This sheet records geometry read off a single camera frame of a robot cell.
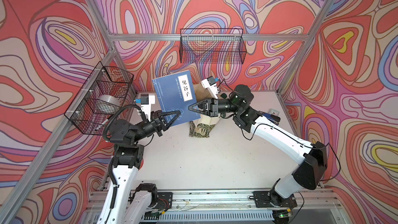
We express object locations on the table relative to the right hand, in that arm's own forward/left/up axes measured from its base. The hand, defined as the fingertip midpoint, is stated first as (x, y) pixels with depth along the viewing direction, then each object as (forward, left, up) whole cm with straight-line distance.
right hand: (189, 113), depth 57 cm
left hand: (-2, +3, 0) cm, 4 cm away
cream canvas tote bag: (+16, -6, -35) cm, 39 cm away
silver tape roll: (+12, +38, -7) cm, 40 cm away
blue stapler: (+23, -52, -38) cm, 69 cm away
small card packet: (+29, -54, -39) cm, 72 cm away
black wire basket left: (+24, +47, -11) cm, 54 cm away
